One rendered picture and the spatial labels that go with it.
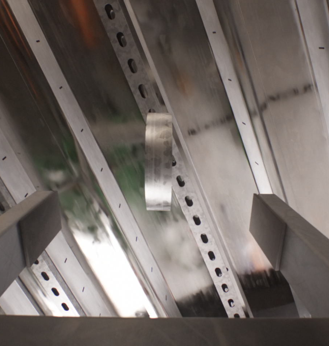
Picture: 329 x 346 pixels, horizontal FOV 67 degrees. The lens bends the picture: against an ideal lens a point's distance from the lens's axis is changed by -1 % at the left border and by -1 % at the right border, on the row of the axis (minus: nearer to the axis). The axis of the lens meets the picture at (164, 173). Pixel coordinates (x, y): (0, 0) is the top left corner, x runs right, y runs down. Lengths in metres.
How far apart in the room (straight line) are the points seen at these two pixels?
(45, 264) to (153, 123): 0.53
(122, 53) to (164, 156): 0.33
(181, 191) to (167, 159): 0.33
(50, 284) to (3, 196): 0.25
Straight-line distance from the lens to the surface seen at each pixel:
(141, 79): 0.52
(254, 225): 0.16
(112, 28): 0.54
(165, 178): 0.23
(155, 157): 0.23
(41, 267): 0.71
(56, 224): 0.17
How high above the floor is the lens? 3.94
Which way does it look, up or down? 74 degrees up
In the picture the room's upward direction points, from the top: straight up
